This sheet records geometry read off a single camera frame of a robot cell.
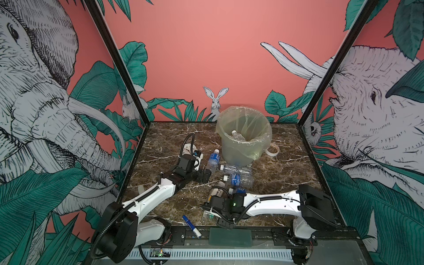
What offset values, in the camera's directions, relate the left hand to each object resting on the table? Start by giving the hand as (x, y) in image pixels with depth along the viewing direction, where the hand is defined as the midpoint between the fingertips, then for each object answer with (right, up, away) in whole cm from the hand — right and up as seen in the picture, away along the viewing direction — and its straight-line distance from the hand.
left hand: (204, 168), depth 85 cm
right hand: (+9, -22, -8) cm, 25 cm away
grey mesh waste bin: (+25, +19, +19) cm, 37 cm away
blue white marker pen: (-3, -27, -10) cm, 29 cm away
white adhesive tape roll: (+44, +8, +22) cm, 50 cm away
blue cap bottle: (+5, +3, +11) cm, 12 cm away
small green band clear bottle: (+3, -21, -9) cm, 23 cm away
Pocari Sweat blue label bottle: (+19, -7, +2) cm, 20 cm away
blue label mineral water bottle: (+17, -11, -2) cm, 20 cm away
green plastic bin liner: (+25, +19, +19) cm, 37 cm away
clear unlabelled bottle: (+16, -2, +11) cm, 19 cm away
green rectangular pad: (+14, -29, -12) cm, 34 cm away
